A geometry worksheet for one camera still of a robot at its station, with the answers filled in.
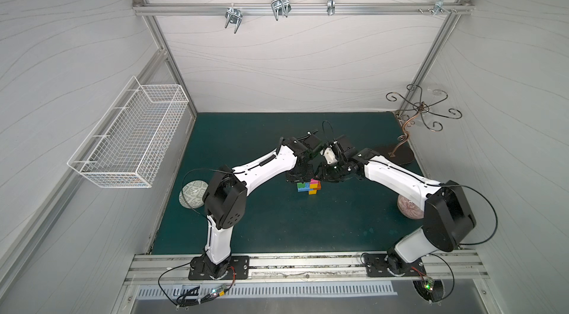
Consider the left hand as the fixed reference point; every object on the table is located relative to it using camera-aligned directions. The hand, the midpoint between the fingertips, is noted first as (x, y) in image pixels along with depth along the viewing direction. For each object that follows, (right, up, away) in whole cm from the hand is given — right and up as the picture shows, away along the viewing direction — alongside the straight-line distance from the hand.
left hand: (306, 181), depth 84 cm
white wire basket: (-59, +15, -16) cm, 62 cm away
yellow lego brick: (+3, -6, +6) cm, 8 cm away
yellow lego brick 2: (+3, -2, +2) cm, 4 cm away
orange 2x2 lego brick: (+5, -2, +3) cm, 7 cm away
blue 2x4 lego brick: (0, -4, +3) cm, 5 cm away
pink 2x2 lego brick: (+3, 0, -2) cm, 3 cm away
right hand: (+4, +2, +1) cm, 4 cm away
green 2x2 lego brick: (-2, -2, +3) cm, 4 cm away
